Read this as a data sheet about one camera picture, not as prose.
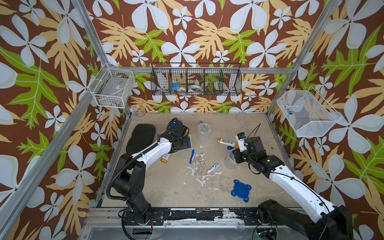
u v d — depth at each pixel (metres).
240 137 0.71
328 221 0.37
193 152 0.98
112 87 0.86
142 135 1.07
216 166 0.91
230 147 1.01
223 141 1.01
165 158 0.93
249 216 0.73
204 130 0.95
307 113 0.83
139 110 1.23
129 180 0.45
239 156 0.71
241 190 0.84
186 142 0.82
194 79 0.98
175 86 0.97
